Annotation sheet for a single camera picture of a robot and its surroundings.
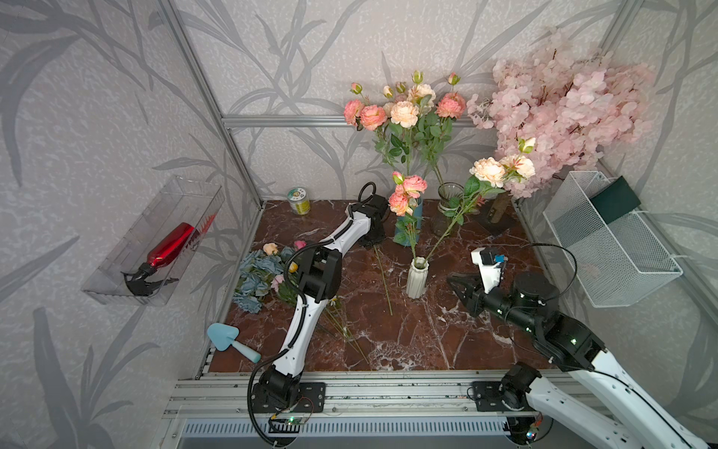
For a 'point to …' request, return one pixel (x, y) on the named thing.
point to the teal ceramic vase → (408, 227)
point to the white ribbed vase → (417, 278)
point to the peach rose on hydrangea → (270, 248)
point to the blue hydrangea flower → (257, 269)
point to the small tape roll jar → (299, 200)
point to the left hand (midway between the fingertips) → (377, 240)
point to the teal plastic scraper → (223, 336)
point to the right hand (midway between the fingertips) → (450, 277)
